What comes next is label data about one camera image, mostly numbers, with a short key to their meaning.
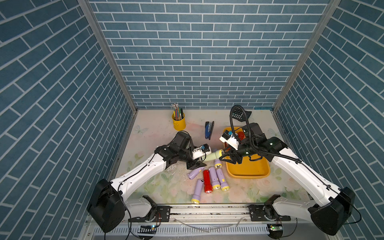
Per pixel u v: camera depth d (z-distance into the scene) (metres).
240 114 1.16
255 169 0.89
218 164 0.88
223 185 0.79
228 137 0.62
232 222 0.72
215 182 0.81
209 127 1.08
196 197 0.76
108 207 0.39
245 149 0.62
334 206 0.38
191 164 0.67
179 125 1.03
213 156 0.69
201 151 0.65
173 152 0.59
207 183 0.82
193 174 0.85
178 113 1.02
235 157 0.62
